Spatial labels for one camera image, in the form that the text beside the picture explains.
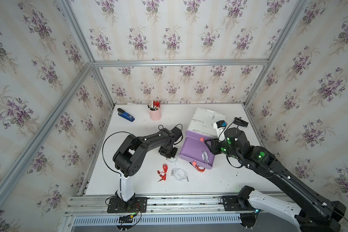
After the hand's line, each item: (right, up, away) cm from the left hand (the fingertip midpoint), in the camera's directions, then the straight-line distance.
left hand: (171, 158), depth 91 cm
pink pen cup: (-12, +28, +16) cm, 34 cm away
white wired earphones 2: (+1, -1, -3) cm, 3 cm away
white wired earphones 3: (+6, -8, -7) cm, 12 cm away
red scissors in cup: (-11, +36, +14) cm, 41 cm away
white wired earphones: (+20, +4, -11) cm, 23 cm away
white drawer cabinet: (+18, +24, -10) cm, 32 cm away
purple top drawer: (+15, +16, -14) cm, 26 cm away
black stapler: (+52, +22, +16) cm, 59 cm away
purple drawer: (+15, +5, -7) cm, 18 cm away
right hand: (+19, +14, -21) cm, 32 cm away
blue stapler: (-35, +28, +18) cm, 48 cm away
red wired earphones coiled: (+16, -4, -5) cm, 17 cm away
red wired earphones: (-5, -8, -8) cm, 12 cm away
